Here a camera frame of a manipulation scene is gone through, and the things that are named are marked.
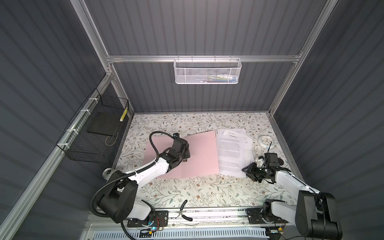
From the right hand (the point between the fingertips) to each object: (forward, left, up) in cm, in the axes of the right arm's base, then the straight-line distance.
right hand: (246, 172), depth 88 cm
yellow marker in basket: (+21, +69, +29) cm, 78 cm away
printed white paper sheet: (+13, +4, 0) cm, 14 cm away
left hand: (+10, +35, +9) cm, 38 cm away
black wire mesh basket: (+6, +81, +29) cm, 86 cm away
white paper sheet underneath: (+31, -3, -1) cm, 31 cm away
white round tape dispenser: (+21, -17, +1) cm, 27 cm away
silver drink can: (-6, +75, +14) cm, 77 cm away
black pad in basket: (+14, +76, +30) cm, 83 cm away
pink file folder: (+5, +25, +8) cm, 27 cm away
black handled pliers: (-23, +36, 0) cm, 43 cm away
